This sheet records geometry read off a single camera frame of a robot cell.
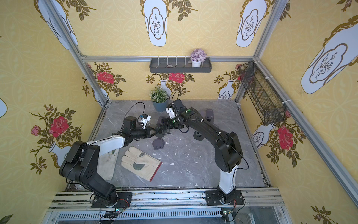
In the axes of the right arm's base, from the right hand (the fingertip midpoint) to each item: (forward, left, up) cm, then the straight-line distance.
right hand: (165, 128), depth 84 cm
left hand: (0, +4, -5) cm, 7 cm away
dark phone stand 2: (+5, -21, -17) cm, 27 cm away
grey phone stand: (+14, +9, -15) cm, 22 cm away
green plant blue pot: (+28, +8, -3) cm, 29 cm away
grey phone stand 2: (-3, +7, -15) cm, 17 cm away
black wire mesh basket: (+15, -64, +5) cm, 66 cm away
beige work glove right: (-17, +15, -15) cm, 27 cm away
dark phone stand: (-1, +4, -5) cm, 7 cm away
